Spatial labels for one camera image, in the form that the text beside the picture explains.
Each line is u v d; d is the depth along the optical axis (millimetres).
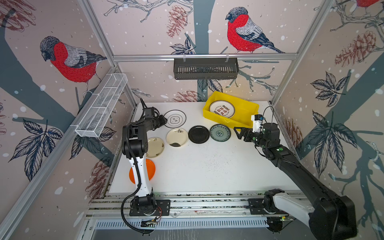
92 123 703
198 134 1005
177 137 1024
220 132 1035
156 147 952
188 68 1067
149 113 879
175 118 1108
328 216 372
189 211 730
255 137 689
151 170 857
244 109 1141
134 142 600
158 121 966
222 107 1146
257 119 703
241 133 721
